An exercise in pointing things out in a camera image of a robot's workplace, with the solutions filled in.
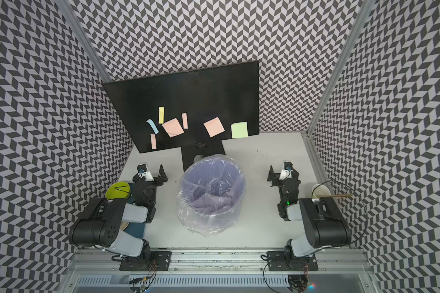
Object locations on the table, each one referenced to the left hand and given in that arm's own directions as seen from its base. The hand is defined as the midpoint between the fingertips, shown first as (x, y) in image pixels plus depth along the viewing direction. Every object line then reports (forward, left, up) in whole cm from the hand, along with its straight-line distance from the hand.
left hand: (153, 168), depth 90 cm
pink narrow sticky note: (+11, -19, +23) cm, 32 cm away
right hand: (0, -64, -2) cm, 64 cm away
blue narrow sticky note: (+8, -5, +21) cm, 23 cm away
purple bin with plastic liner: (-14, -29, 0) cm, 32 cm away
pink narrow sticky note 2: (+6, -3, +12) cm, 14 cm away
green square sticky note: (+11, -43, +16) cm, 47 cm away
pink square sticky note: (+10, -31, +18) cm, 37 cm away
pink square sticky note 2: (+9, -13, +19) cm, 25 cm away
